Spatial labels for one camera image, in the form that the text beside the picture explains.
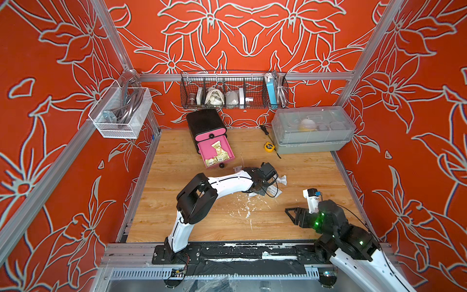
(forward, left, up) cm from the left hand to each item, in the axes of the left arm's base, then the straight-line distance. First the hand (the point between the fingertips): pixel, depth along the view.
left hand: (260, 185), depth 90 cm
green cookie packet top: (+21, +24, +5) cm, 32 cm away
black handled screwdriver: (+40, -6, -3) cm, 41 cm away
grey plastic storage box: (+29, -28, +13) cm, 43 cm away
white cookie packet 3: (-5, +4, 0) cm, 6 cm away
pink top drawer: (+22, +30, +12) cm, 39 cm away
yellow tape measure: (+27, -6, -1) cm, 27 cm away
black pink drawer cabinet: (+35, +36, +10) cm, 51 cm away
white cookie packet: (+4, -12, -1) cm, 13 cm away
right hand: (-16, -9, +9) cm, 20 cm away
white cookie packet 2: (-1, -7, -2) cm, 7 cm away
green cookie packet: (+16, +21, +1) cm, 27 cm away
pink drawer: (+17, +30, +4) cm, 34 cm away
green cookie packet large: (+12, +27, +2) cm, 30 cm away
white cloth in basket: (+33, +26, +29) cm, 51 cm away
